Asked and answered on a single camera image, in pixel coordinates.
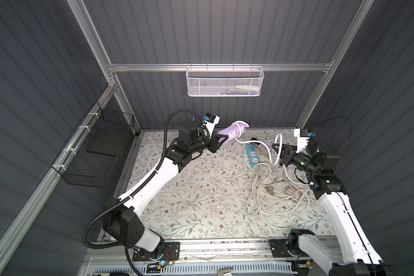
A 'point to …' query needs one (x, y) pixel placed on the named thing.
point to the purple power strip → (232, 132)
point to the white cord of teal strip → (279, 202)
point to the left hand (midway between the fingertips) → (227, 136)
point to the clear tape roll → (294, 193)
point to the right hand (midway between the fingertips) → (278, 145)
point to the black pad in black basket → (106, 141)
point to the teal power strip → (253, 156)
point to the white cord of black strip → (283, 206)
